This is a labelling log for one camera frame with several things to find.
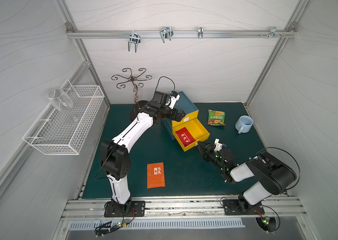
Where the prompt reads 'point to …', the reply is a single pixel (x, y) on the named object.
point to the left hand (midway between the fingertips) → (179, 112)
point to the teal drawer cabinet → (182, 102)
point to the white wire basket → (64, 125)
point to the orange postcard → (155, 175)
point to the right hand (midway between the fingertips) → (198, 143)
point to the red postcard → (185, 136)
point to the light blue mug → (244, 124)
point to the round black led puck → (268, 224)
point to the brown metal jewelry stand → (138, 104)
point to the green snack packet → (216, 118)
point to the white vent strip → (211, 223)
